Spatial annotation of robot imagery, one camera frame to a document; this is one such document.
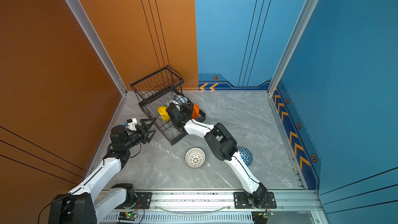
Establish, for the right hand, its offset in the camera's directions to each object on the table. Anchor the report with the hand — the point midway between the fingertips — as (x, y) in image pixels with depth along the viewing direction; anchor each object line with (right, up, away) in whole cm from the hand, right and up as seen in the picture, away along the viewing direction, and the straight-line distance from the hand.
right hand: (193, 103), depth 97 cm
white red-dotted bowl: (+2, -31, -11) cm, 33 cm away
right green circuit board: (+35, -51, -27) cm, 67 cm away
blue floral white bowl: (-8, +3, +5) cm, 10 cm away
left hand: (-18, -11, -16) cm, 27 cm away
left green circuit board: (-28, -52, -26) cm, 65 cm away
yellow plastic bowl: (-19, -6, -1) cm, 20 cm away
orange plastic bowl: (+2, -5, -4) cm, 6 cm away
